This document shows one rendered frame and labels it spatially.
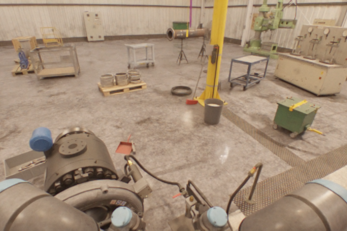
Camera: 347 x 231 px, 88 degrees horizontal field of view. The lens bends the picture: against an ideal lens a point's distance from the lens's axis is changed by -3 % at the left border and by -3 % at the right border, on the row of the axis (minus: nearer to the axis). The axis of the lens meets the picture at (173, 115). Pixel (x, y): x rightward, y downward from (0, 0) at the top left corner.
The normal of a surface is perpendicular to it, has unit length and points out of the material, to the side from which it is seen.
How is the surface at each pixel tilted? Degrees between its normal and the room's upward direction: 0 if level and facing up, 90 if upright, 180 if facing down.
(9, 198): 5
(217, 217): 20
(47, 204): 27
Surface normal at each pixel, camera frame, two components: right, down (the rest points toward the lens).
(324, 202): 0.05, -0.83
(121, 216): -0.12, -0.69
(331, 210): 0.18, -0.61
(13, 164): 0.66, 0.37
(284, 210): -0.48, -0.81
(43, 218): 0.47, -0.67
